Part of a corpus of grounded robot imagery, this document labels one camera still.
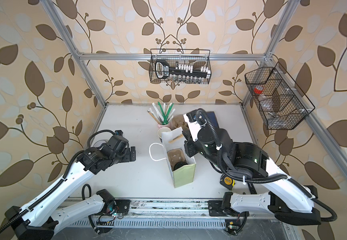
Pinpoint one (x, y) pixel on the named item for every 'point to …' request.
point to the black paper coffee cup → (178, 164)
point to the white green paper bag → (184, 176)
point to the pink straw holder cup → (169, 125)
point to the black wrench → (252, 189)
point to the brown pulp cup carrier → (178, 121)
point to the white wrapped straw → (158, 112)
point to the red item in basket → (258, 90)
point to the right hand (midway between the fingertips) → (184, 134)
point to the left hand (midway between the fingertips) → (129, 152)
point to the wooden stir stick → (176, 138)
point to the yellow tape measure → (227, 182)
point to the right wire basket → (282, 104)
